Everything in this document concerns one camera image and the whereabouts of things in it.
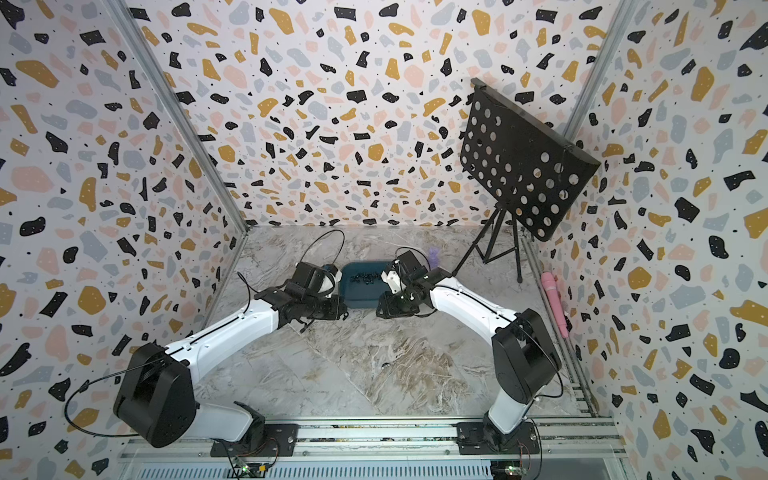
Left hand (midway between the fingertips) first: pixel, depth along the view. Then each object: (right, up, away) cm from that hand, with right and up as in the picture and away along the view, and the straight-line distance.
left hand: (350, 307), depth 85 cm
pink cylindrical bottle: (+67, +4, +21) cm, 71 cm away
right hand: (+9, -2, -1) cm, 9 cm away
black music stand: (+49, +15, +21) cm, 55 cm away
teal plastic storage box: (0, +4, +21) cm, 22 cm away
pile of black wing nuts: (+2, +7, +22) cm, 23 cm away
